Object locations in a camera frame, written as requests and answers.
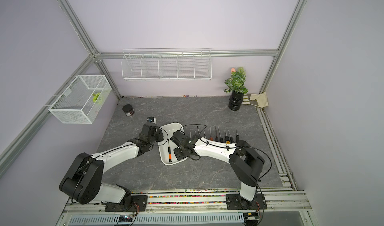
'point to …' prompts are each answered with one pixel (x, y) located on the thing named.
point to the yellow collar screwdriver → (216, 138)
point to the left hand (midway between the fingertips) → (160, 132)
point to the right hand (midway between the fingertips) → (179, 152)
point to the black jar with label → (128, 110)
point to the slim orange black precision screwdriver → (169, 153)
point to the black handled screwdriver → (204, 134)
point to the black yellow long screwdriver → (231, 138)
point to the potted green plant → (235, 85)
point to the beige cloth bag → (260, 100)
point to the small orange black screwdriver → (198, 131)
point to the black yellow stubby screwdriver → (221, 139)
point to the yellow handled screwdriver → (238, 141)
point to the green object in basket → (95, 96)
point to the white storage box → (166, 147)
